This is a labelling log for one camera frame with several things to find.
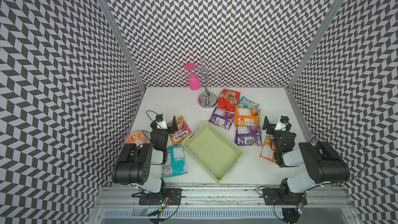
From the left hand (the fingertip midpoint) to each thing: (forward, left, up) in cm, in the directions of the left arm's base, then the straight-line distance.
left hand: (166, 117), depth 90 cm
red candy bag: (+18, -38, -5) cm, 42 cm away
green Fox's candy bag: (+17, -51, -8) cm, 54 cm away
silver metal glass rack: (+21, -24, -10) cm, 34 cm away
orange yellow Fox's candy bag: (-5, -9, -8) cm, 13 cm away
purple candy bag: (+6, -34, -11) cm, 36 cm away
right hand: (-2, -62, 0) cm, 62 cm away
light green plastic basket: (-16, -26, -10) cm, 33 cm away
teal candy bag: (-24, -7, -9) cm, 26 cm away
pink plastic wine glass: (+25, -15, +5) cm, 30 cm away
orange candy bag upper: (+5, -47, -8) cm, 48 cm away
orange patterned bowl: (-9, +19, -8) cm, 22 cm away
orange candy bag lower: (-17, -58, -10) cm, 61 cm away
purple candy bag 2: (-8, -49, -8) cm, 50 cm away
